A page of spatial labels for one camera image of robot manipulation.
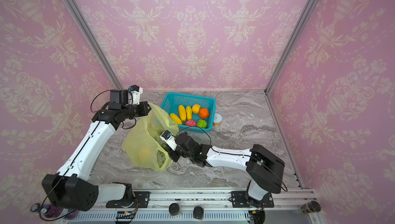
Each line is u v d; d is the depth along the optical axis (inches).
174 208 25.3
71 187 15.1
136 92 27.1
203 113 39.4
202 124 37.2
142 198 29.4
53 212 24.4
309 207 25.8
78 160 16.7
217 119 38.6
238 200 29.0
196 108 41.3
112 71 43.0
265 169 17.0
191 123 37.8
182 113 40.6
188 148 23.7
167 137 26.0
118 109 22.9
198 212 24.6
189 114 40.1
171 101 42.5
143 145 28.6
